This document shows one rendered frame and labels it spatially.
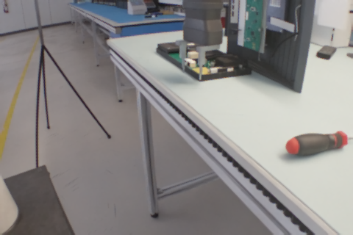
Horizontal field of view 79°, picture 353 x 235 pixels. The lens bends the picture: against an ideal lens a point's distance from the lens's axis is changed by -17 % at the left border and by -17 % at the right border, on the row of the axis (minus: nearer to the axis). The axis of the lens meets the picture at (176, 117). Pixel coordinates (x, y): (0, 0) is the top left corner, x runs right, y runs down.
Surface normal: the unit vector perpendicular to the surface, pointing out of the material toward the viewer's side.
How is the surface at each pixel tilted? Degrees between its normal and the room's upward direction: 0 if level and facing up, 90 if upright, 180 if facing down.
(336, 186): 0
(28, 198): 0
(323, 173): 0
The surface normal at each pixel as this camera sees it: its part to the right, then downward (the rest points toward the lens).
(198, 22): -0.82, 0.24
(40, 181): -0.01, -0.88
